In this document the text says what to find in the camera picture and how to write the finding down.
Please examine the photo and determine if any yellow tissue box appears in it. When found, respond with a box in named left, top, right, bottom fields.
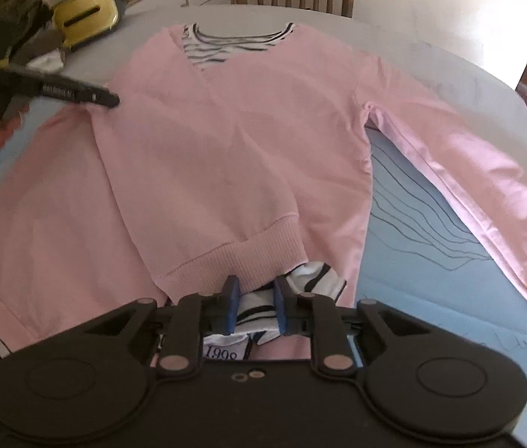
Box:
left=53, top=0, right=127, bottom=50

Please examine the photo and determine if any pink sweater with striped collar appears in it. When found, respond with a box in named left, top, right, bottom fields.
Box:
left=0, top=24, right=527, bottom=358

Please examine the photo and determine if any pile of folded clothes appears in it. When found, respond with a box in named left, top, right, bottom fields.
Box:
left=0, top=0, right=64, bottom=65

